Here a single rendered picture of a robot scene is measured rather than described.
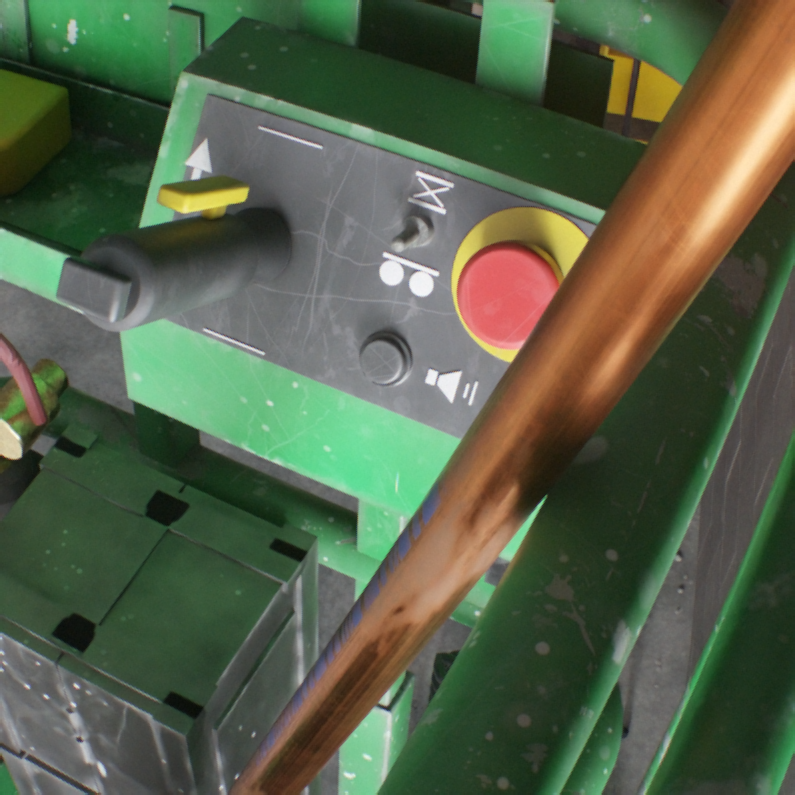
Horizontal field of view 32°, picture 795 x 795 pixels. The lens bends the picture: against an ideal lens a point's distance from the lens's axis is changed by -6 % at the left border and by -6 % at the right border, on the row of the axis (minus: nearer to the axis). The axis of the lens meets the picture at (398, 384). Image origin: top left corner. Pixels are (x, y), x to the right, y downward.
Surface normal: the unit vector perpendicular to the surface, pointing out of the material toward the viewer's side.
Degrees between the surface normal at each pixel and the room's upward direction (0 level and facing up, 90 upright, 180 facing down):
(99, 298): 58
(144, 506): 0
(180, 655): 0
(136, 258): 40
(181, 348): 90
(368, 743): 90
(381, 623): 87
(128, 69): 90
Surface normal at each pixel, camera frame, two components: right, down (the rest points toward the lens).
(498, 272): -0.35, 0.19
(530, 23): -0.44, 0.65
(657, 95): -0.18, 0.73
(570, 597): 0.19, -0.61
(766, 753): 0.45, -0.43
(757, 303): 0.67, -0.22
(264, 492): -0.02, -0.56
